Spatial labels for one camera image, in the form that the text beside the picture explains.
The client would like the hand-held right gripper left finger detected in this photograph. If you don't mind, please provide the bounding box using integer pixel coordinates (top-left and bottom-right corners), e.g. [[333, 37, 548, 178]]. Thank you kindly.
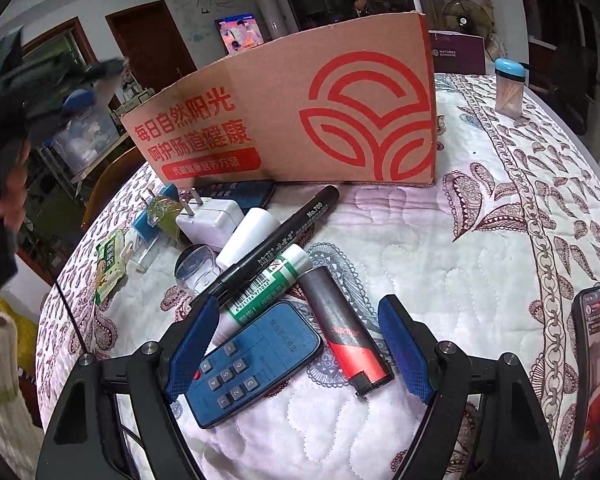
[[34, 294, 221, 480]]

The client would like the dark blue calculator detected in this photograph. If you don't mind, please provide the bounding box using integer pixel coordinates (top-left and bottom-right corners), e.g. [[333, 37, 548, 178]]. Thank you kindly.
[[194, 179, 277, 209]]

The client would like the clear round plastic container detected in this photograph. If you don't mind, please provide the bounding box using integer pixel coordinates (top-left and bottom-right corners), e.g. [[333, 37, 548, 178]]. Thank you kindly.
[[173, 243, 219, 294]]

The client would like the electric fan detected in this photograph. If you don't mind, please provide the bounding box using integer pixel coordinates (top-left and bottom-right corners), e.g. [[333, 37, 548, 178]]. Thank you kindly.
[[441, 0, 494, 61]]

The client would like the white standing air conditioner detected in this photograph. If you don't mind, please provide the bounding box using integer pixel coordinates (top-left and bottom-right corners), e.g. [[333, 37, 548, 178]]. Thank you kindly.
[[259, 0, 288, 42]]

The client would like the brown wooden door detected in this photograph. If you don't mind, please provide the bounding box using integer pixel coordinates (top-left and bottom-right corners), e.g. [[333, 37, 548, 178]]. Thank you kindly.
[[105, 0, 199, 94]]

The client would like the printed cardboard box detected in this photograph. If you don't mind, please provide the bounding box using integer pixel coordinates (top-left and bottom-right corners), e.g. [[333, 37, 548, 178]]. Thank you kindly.
[[120, 10, 438, 189]]

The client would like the black cable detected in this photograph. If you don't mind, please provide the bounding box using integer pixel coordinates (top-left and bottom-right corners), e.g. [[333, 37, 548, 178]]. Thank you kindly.
[[54, 280, 89, 362]]

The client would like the small clear plastic piece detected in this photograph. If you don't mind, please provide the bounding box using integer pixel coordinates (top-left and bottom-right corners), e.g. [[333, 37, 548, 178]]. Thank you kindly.
[[124, 236, 154, 274]]

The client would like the smartphone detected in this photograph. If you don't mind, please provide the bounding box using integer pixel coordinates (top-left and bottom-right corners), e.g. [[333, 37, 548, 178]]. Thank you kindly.
[[561, 280, 600, 480]]

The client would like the wooden chair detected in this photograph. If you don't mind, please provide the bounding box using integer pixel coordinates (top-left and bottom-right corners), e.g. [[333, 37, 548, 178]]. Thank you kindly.
[[81, 144, 149, 232]]

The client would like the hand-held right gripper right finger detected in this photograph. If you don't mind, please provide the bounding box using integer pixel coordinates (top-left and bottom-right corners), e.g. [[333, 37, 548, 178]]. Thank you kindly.
[[377, 294, 563, 480]]

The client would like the green snack packet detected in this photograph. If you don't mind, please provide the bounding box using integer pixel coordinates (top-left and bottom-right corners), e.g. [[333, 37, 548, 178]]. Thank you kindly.
[[93, 229, 129, 307]]

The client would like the television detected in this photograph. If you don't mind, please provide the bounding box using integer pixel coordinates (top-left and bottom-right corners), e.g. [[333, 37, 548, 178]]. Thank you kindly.
[[214, 11, 267, 56]]

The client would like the yellow bag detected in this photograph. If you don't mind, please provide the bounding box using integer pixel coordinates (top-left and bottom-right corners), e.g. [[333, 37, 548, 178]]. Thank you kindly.
[[0, 295, 39, 362]]

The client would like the white power adapter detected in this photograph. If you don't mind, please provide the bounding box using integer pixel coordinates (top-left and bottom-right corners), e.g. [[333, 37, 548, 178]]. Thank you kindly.
[[175, 186, 245, 252]]

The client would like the green white glue stick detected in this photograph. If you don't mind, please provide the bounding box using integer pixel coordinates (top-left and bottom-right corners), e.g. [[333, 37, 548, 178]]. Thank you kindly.
[[223, 244, 312, 329]]

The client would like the black marker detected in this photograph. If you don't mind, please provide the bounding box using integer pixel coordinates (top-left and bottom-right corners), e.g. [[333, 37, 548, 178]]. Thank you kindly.
[[190, 185, 342, 312]]

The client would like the blue remote control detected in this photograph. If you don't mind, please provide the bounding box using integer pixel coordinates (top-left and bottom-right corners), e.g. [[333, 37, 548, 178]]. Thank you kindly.
[[185, 301, 324, 429]]

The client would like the person's left hand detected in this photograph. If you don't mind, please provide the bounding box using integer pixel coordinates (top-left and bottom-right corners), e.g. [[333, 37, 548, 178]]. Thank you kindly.
[[0, 142, 31, 233]]

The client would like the clear plastic storage box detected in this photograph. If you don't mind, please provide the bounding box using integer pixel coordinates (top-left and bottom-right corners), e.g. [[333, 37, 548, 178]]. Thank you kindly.
[[54, 109, 122, 162]]

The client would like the purple box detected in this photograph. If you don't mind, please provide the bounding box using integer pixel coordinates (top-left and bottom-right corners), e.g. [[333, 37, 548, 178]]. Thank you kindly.
[[428, 30, 484, 77]]

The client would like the quilted paisley tablecloth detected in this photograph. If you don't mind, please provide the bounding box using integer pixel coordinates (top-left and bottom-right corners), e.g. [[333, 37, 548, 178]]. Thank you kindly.
[[35, 72, 600, 480]]

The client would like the white plastic tube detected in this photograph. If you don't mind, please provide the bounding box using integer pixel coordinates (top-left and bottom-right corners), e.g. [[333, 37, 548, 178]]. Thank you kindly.
[[215, 207, 273, 272]]

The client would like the toothpick holder blue lid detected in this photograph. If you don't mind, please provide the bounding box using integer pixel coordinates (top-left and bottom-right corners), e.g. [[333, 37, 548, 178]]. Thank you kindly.
[[493, 57, 529, 121]]

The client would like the red black lighter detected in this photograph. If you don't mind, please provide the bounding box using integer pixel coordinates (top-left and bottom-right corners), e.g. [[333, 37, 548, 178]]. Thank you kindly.
[[298, 266, 396, 397]]

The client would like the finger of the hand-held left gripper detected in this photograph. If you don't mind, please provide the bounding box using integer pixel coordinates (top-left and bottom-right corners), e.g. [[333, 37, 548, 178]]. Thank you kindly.
[[27, 89, 101, 131], [25, 57, 131, 111]]

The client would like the blue plug adapter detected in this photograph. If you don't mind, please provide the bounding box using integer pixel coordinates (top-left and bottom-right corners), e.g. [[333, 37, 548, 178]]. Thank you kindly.
[[131, 182, 179, 252]]

